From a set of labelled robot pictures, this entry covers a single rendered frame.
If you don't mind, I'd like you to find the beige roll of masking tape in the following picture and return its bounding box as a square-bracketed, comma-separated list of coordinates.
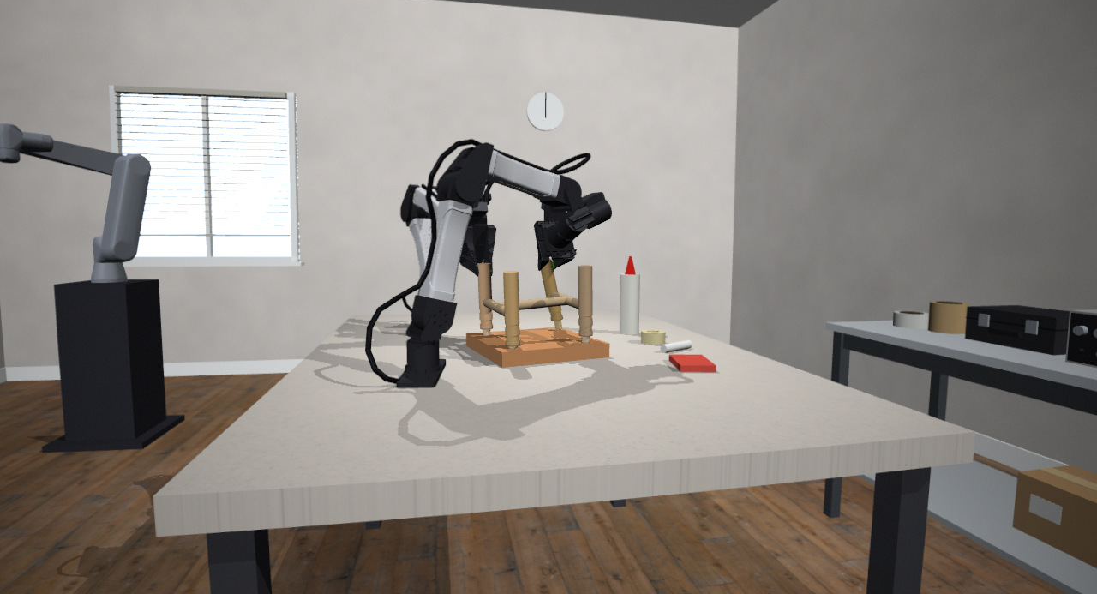
[641, 329, 665, 345]

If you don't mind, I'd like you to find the red flat rectangular block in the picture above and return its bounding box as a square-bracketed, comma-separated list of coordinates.
[669, 355, 716, 372]

